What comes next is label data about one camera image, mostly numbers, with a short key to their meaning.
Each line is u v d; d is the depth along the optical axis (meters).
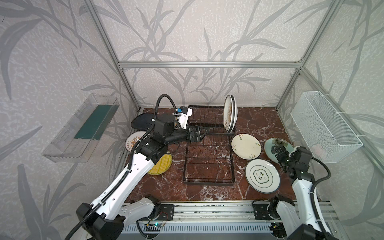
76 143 0.63
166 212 0.73
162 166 0.89
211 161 0.91
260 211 0.74
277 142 0.99
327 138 0.62
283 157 0.73
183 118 0.60
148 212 0.61
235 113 0.69
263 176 0.86
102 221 0.36
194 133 0.58
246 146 0.97
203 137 0.59
